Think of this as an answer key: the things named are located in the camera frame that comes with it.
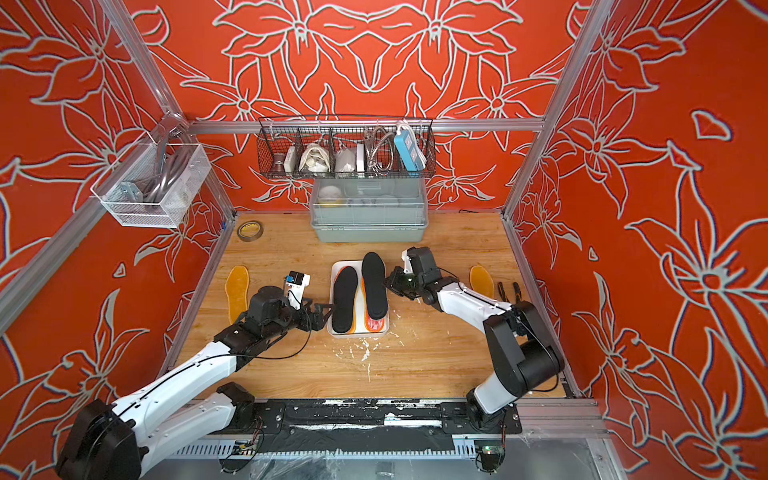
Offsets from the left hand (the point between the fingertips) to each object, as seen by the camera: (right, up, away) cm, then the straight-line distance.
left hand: (324, 302), depth 81 cm
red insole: (+14, -8, +7) cm, 17 cm away
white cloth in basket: (-5, +43, +10) cm, 44 cm away
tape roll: (-36, +21, +34) cm, 54 cm away
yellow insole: (-33, +2, +17) cm, 37 cm away
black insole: (+4, 0, +13) cm, 14 cm away
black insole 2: (+14, +7, +11) cm, 19 cm away
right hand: (+14, +5, +5) cm, 16 cm away
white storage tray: (+9, -2, +13) cm, 16 cm away
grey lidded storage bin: (+12, +27, +17) cm, 34 cm away
